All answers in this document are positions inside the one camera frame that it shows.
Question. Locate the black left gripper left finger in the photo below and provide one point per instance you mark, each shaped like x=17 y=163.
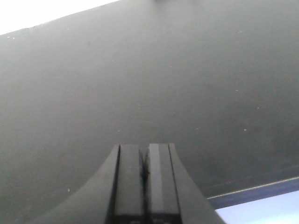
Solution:
x=126 y=186

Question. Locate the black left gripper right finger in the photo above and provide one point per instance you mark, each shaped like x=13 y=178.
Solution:
x=163 y=186

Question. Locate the dark-top bench with blue cabinets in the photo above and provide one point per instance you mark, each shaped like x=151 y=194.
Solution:
x=140 y=70

